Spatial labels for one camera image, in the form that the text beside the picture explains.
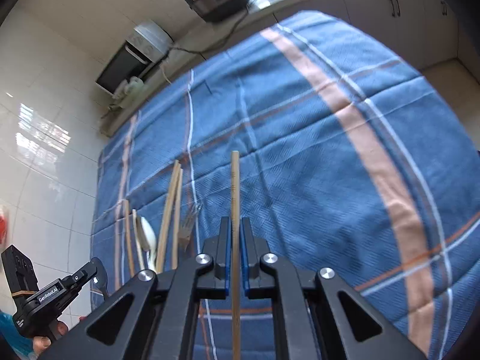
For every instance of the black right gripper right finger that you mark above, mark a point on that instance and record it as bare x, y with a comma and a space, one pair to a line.
269, 276

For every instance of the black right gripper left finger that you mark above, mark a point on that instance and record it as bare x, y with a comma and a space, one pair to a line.
178, 294

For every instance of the person's left hand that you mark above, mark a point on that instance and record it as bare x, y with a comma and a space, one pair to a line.
42, 343

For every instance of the metal fork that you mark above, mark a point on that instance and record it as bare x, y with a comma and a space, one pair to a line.
187, 226

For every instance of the white ceramic spoon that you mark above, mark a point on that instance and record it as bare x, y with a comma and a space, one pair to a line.
145, 239

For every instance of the thin bamboo chopstick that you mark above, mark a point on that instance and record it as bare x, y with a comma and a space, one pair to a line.
129, 249

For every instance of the blue plaid tablecloth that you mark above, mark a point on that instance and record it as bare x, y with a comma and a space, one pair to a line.
349, 159

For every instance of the white microwave oven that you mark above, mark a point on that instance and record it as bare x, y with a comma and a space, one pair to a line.
144, 46

